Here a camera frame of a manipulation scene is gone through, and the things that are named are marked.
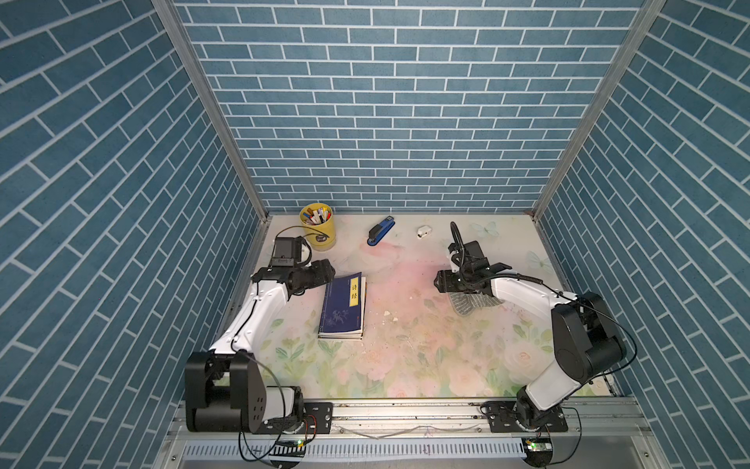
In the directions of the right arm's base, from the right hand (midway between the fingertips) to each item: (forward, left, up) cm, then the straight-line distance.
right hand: (445, 281), depth 94 cm
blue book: (-13, +31, +1) cm, 34 cm away
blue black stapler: (+22, +24, -2) cm, 33 cm away
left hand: (-5, +35, +8) cm, 36 cm away
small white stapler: (+24, +7, -3) cm, 26 cm away
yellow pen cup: (+18, +46, +5) cm, 50 cm away
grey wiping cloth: (-5, -7, -5) cm, 9 cm away
